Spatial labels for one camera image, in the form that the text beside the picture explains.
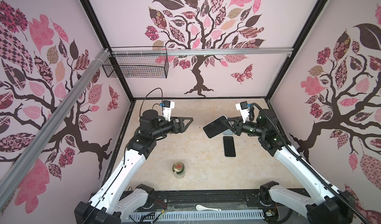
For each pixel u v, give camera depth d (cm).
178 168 74
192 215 70
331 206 37
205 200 75
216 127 70
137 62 95
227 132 68
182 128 59
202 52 92
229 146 92
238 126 61
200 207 71
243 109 62
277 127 107
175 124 59
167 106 61
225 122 67
